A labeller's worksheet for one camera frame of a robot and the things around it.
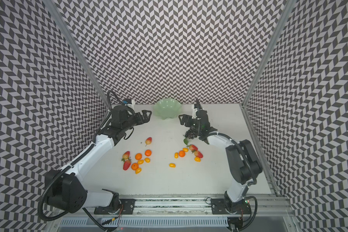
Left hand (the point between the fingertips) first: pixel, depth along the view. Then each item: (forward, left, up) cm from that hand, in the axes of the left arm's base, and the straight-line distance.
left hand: (146, 114), depth 81 cm
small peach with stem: (-4, +2, -23) cm, 23 cm away
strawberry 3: (-13, -31, -24) cm, 41 cm away
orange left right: (-13, +1, -23) cm, 26 cm away
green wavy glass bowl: (+25, -9, -22) cm, 35 cm away
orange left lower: (-22, +8, -22) cm, 32 cm away
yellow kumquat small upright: (-14, -17, -24) cm, 32 cm away
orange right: (-13, -20, -23) cm, 33 cm away
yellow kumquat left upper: (-17, +1, -24) cm, 29 cm away
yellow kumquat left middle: (-19, +5, -22) cm, 30 cm away
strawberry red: (-21, +12, -21) cm, 32 cm away
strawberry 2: (-9, -28, -23) cm, 37 cm away
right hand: (+4, -22, -9) cm, 24 cm away
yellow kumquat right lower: (-17, -30, -24) cm, 42 cm away
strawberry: (-15, +15, -22) cm, 30 cm away
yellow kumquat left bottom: (-24, +5, -23) cm, 33 cm away
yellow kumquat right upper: (-10, -23, -24) cm, 35 cm away
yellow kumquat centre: (-20, -14, -24) cm, 35 cm away
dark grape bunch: (+1, -27, -22) cm, 35 cm away
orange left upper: (-15, +7, -22) cm, 28 cm away
